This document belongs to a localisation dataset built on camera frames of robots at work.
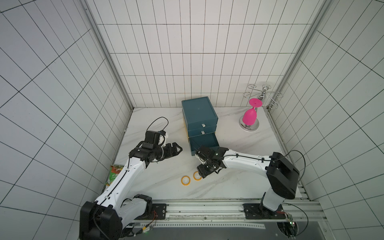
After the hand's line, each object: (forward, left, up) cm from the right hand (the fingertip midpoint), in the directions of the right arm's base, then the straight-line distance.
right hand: (199, 173), depth 83 cm
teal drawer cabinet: (+33, +2, +19) cm, 38 cm away
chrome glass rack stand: (+50, -46, +14) cm, 70 cm away
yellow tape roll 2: (-1, +1, -1) cm, 2 cm away
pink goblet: (+31, -30, +16) cm, 46 cm away
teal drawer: (+23, +1, +16) cm, 28 cm away
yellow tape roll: (-3, +7, -3) cm, 9 cm away
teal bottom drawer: (+22, -6, +2) cm, 22 cm away
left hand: (+6, +13, +11) cm, 19 cm away
